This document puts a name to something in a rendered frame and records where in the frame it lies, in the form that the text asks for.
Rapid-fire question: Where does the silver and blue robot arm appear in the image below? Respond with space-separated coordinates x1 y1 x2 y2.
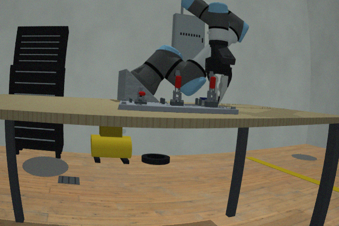
131 0 249 96

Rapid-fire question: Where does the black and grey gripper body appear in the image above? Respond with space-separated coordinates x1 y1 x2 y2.
205 40 230 75

